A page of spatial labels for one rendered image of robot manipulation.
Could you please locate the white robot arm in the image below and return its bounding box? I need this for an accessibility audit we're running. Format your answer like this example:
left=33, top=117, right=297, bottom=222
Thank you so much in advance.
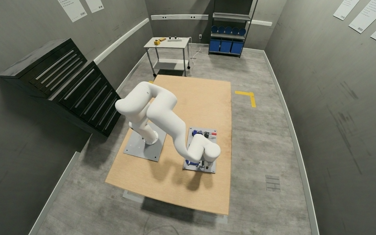
left=115, top=82, right=221, bottom=165

